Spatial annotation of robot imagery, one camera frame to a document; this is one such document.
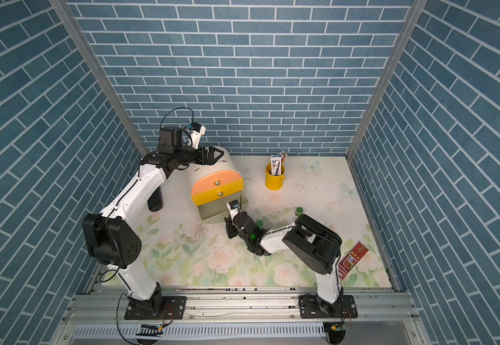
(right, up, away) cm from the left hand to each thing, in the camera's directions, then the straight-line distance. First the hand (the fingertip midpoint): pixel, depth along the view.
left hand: (220, 151), depth 83 cm
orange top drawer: (-3, -11, 0) cm, 11 cm away
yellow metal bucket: (+22, -13, +21) cm, 34 cm away
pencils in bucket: (+26, -1, +16) cm, 31 cm away
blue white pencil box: (+23, -5, +16) cm, 29 cm away
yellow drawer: (-2, -16, +6) cm, 18 cm away
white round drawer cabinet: (+1, -4, +5) cm, 6 cm away
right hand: (+2, -28, +8) cm, 29 cm away
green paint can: (+33, -25, +14) cm, 44 cm away
